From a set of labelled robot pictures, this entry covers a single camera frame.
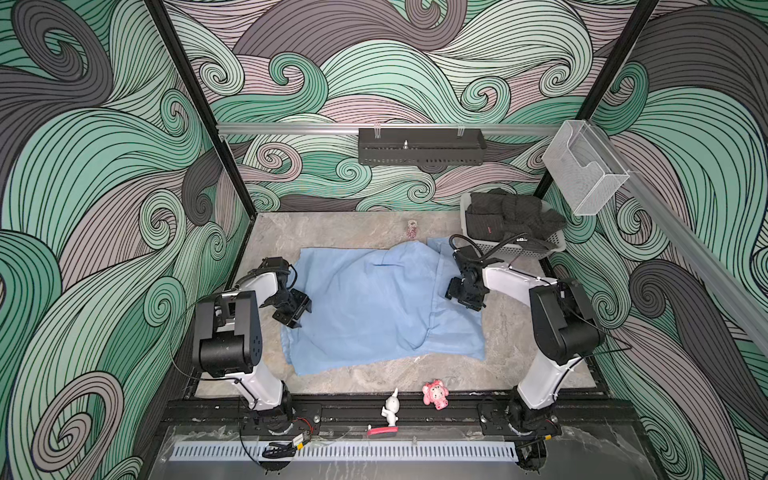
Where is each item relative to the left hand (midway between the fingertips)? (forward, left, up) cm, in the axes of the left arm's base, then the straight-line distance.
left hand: (306, 311), depth 92 cm
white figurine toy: (-27, -26, +2) cm, 37 cm away
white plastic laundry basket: (+23, -67, +8) cm, 71 cm away
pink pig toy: (-23, -38, +3) cm, 44 cm away
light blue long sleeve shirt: (+2, -23, 0) cm, 23 cm away
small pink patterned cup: (+32, -34, +4) cm, 47 cm away
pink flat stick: (-32, -24, +4) cm, 40 cm away
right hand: (+6, -48, 0) cm, 49 cm away
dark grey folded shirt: (+38, -68, +8) cm, 78 cm away
